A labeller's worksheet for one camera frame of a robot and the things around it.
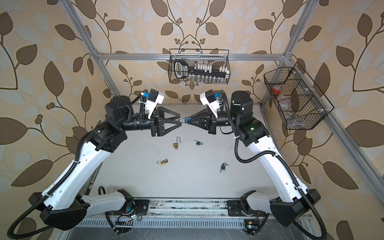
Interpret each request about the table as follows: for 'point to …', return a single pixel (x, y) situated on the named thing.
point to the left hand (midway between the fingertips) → (180, 120)
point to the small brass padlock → (163, 162)
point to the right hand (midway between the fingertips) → (190, 121)
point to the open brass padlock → (176, 145)
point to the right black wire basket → (301, 105)
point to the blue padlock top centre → (198, 143)
